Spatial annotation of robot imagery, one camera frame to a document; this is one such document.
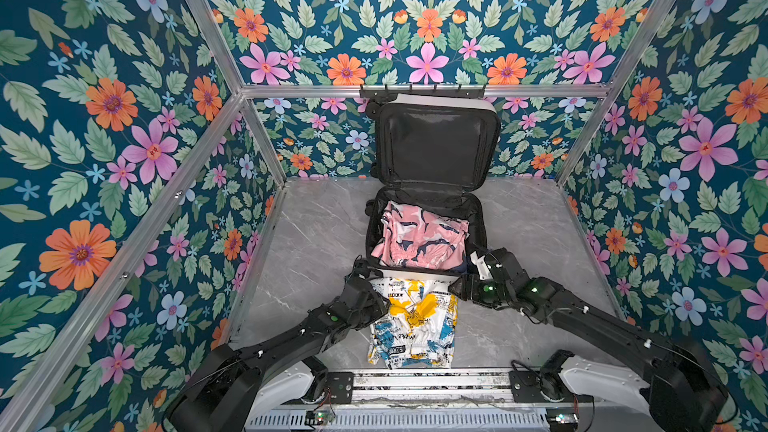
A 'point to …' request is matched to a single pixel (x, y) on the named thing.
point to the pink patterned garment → (413, 237)
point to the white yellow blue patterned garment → (419, 327)
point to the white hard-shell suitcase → (433, 157)
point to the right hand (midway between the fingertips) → (453, 290)
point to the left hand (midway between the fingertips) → (393, 302)
